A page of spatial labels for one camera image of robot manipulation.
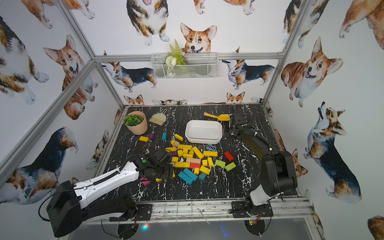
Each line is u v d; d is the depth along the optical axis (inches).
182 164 35.4
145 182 32.2
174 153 34.9
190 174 33.8
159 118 44.9
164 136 39.6
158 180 32.4
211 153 36.6
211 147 37.6
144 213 28.9
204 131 41.2
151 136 39.8
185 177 33.1
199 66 36.4
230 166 34.7
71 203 15.5
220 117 44.8
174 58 32.2
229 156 36.6
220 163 35.6
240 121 27.7
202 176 33.5
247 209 26.4
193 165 34.8
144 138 39.9
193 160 35.7
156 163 24.4
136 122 38.0
